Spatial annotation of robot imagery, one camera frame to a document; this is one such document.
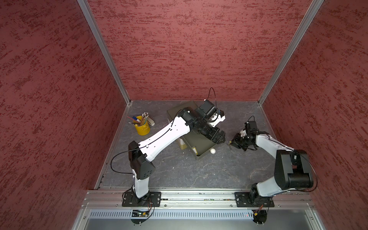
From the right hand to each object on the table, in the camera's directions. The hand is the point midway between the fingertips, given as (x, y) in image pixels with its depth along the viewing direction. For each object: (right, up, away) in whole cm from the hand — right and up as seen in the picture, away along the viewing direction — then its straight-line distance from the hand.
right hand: (230, 144), depth 91 cm
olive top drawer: (-20, +3, -14) cm, 24 cm away
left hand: (-14, +7, -21) cm, 26 cm away
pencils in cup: (-58, +15, +1) cm, 60 cm away
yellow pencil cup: (-58, +9, +2) cm, 59 cm away
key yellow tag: (-24, 0, -14) cm, 27 cm away
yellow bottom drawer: (-31, -1, -2) cm, 31 cm away
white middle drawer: (-31, +3, -7) cm, 32 cm away
